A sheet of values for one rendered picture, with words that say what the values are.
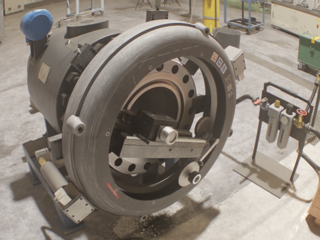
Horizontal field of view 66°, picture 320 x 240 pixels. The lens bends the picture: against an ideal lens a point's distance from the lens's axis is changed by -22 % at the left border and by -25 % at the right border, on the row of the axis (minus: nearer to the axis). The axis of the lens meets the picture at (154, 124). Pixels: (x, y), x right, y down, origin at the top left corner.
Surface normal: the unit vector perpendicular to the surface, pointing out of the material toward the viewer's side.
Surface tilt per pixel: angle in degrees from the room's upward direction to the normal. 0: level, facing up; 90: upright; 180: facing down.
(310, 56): 90
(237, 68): 90
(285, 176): 0
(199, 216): 0
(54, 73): 57
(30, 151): 0
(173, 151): 90
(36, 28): 90
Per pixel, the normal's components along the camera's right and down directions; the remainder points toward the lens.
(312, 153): 0.00, -0.87
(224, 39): -0.48, 0.51
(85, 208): 0.64, 0.39
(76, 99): -0.64, -0.19
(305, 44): -0.72, 0.36
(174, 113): -0.76, 0.13
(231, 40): 0.09, 0.57
